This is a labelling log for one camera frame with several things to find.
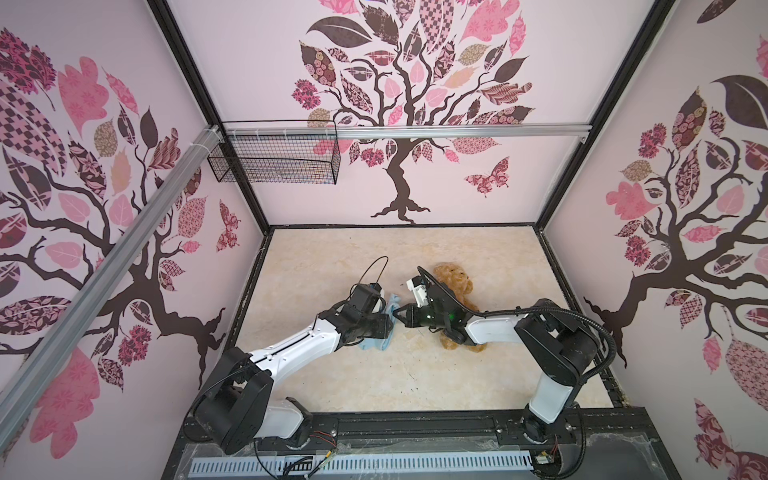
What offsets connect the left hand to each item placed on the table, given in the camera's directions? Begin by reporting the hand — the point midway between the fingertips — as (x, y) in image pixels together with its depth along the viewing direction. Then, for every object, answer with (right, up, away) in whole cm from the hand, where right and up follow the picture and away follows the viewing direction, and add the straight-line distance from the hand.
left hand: (387, 329), depth 85 cm
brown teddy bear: (+22, +14, +9) cm, 28 cm away
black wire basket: (-36, +56, +10) cm, 67 cm away
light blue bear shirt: (-2, -4, 0) cm, 5 cm away
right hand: (+2, +5, +3) cm, 6 cm away
